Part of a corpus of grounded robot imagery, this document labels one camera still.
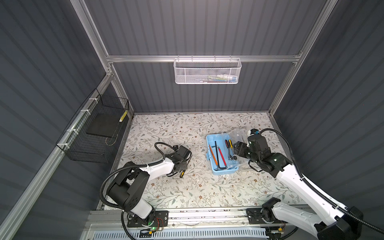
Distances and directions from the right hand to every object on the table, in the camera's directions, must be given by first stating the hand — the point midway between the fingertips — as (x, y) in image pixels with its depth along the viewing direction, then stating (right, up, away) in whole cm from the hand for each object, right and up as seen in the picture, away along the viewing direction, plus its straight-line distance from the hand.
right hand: (240, 147), depth 78 cm
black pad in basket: (-72, +12, 0) cm, 73 cm away
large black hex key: (-10, -9, +17) cm, 22 cm away
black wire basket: (-76, +2, -11) cm, 77 cm away
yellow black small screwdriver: (-32, -17, +10) cm, 37 cm away
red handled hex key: (-6, -8, +18) cm, 21 cm away
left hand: (-32, -13, +14) cm, 37 cm away
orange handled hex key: (-11, -9, +18) cm, 23 cm away
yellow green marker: (-64, +17, +4) cm, 66 cm away
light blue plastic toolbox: (-3, -11, +4) cm, 12 cm away
